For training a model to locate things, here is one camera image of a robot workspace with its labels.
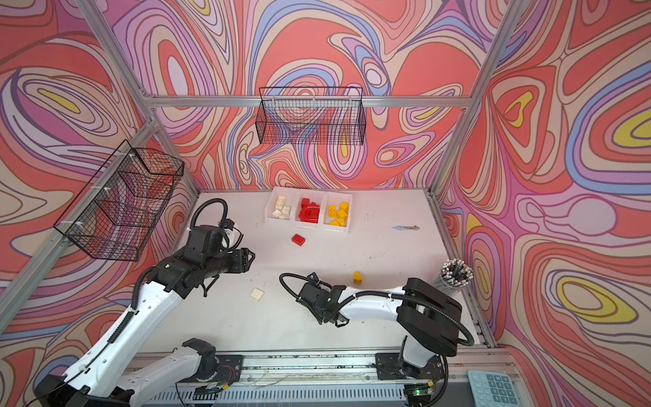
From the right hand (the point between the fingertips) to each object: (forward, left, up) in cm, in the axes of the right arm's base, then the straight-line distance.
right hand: (330, 311), depth 85 cm
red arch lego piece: (+40, +8, +6) cm, 41 cm away
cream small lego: (+43, +23, +2) cm, 49 cm away
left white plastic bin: (+45, +15, +8) cm, 48 cm away
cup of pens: (+4, -38, +16) cm, 42 cm away
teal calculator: (-23, -44, +1) cm, 50 cm away
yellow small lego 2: (+11, -11, +1) cm, 15 cm away
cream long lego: (+49, +21, +4) cm, 53 cm away
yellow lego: (+44, -8, +5) cm, 45 cm away
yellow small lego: (+35, -3, +4) cm, 36 cm away
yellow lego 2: (+42, -2, +4) cm, 42 cm away
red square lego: (+48, +10, +5) cm, 49 cm away
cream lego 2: (+7, +26, +1) cm, 27 cm away
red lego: (+29, +12, +2) cm, 31 cm away
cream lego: (+44, +18, +3) cm, 47 cm away
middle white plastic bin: (+49, +4, +6) cm, 49 cm away
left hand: (+10, +24, +21) cm, 34 cm away
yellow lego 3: (+40, -6, +4) cm, 41 cm away
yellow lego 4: (+35, -4, +4) cm, 35 cm away
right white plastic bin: (+47, -4, +6) cm, 48 cm away
